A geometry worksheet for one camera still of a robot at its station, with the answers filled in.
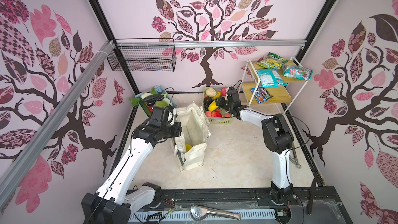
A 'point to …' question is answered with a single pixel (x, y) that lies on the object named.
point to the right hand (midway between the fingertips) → (217, 97)
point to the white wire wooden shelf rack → (295, 82)
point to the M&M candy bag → (261, 94)
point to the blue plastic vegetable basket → (155, 89)
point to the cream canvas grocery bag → (195, 131)
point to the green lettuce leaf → (134, 100)
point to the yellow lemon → (188, 146)
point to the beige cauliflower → (210, 92)
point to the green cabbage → (160, 103)
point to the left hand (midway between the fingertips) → (181, 131)
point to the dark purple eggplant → (151, 99)
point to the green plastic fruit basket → (215, 115)
